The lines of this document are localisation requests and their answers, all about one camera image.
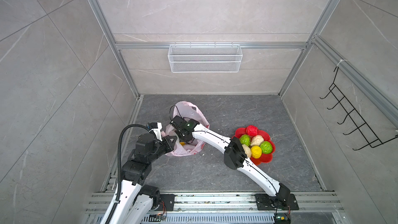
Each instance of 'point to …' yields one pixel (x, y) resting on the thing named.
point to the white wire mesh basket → (204, 58)
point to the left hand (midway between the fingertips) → (177, 134)
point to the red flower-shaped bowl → (264, 158)
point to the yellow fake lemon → (256, 151)
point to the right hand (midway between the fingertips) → (178, 138)
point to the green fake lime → (266, 147)
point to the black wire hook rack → (373, 140)
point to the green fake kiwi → (245, 139)
